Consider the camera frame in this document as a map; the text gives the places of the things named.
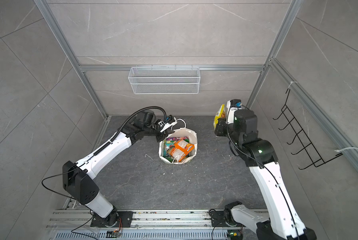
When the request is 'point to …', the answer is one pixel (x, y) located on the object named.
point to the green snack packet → (168, 145)
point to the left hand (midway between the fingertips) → (173, 127)
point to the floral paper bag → (181, 133)
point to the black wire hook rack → (316, 161)
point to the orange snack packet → (182, 150)
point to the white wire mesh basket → (164, 80)
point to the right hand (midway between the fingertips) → (218, 118)
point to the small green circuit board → (235, 234)
